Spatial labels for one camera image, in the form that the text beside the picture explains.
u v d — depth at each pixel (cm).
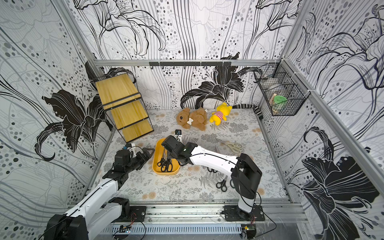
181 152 59
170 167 89
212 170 88
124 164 64
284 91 80
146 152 75
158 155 93
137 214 73
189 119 104
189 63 91
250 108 119
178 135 71
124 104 79
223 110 111
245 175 44
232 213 72
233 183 80
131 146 78
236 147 96
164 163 90
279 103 72
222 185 82
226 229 69
